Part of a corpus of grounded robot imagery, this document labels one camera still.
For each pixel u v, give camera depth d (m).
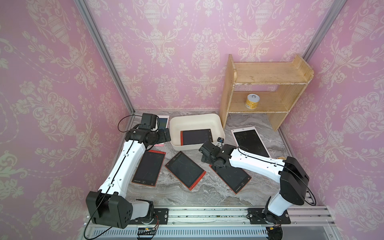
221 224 0.73
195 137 1.03
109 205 0.38
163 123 1.16
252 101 0.90
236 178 0.87
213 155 0.63
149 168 0.92
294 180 0.43
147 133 0.54
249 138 1.03
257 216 0.73
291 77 0.78
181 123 1.13
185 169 0.93
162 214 0.75
